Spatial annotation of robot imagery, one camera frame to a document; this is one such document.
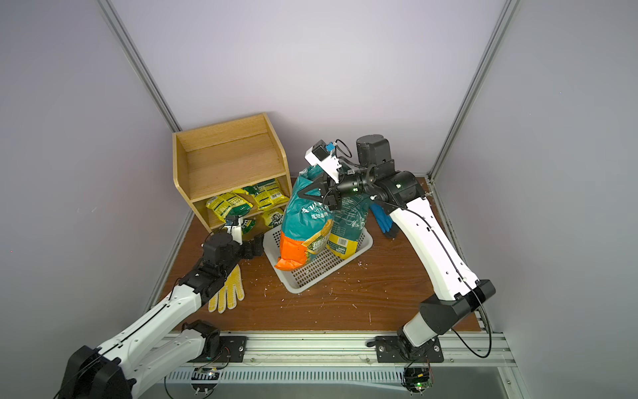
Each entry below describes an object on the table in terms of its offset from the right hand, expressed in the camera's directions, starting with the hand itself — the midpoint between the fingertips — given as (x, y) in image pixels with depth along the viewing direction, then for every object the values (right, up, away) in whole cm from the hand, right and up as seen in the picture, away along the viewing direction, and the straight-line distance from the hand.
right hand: (302, 185), depth 57 cm
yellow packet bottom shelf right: (-16, -11, +42) cm, 47 cm away
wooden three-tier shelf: (-31, +11, +27) cm, 42 cm away
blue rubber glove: (+29, -11, +46) cm, 56 cm away
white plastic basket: (+3, -30, +31) cm, 43 cm away
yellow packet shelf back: (-16, +1, +34) cm, 37 cm away
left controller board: (-31, -57, +15) cm, 67 cm away
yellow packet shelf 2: (-15, -3, +30) cm, 34 cm away
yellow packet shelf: (-29, -6, +28) cm, 41 cm away
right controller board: (+31, -54, +11) cm, 64 cm away
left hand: (-19, -15, +25) cm, 35 cm away
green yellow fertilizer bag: (+13, -12, +28) cm, 33 cm away
